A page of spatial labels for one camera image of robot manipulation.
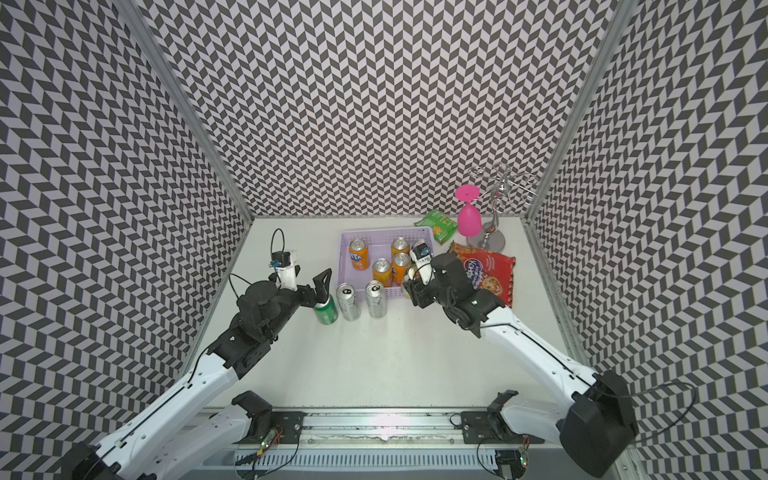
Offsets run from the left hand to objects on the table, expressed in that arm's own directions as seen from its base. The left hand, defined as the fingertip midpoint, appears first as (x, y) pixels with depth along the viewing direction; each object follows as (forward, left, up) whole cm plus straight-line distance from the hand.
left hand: (314, 271), depth 75 cm
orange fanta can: (+16, -9, -14) cm, 23 cm away
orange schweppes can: (+12, -22, -14) cm, 29 cm away
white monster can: (-3, -8, -11) cm, 14 cm away
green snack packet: (+34, -38, -20) cm, 55 cm away
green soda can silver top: (-3, 0, -17) cm, 17 cm away
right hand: (0, -27, -6) cm, 27 cm away
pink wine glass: (+24, -44, -5) cm, 51 cm away
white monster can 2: (-2, -15, -11) cm, 19 cm away
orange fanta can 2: (+10, -16, -15) cm, 25 cm away
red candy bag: (+13, -51, -18) cm, 56 cm away
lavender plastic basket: (+14, -3, -23) cm, 27 cm away
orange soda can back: (+19, -22, -13) cm, 32 cm away
